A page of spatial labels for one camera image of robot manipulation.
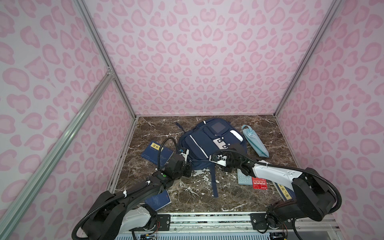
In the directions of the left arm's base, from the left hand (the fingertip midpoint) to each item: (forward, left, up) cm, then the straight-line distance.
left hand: (192, 162), depth 84 cm
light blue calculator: (-7, -29, -8) cm, 31 cm away
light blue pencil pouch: (+11, -43, -5) cm, 45 cm away
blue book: (-18, +18, -8) cm, 26 cm away
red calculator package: (-9, -38, -9) cm, 40 cm away
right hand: (+3, -15, -1) cm, 15 cm away
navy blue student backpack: (+21, -9, -4) cm, 23 cm away
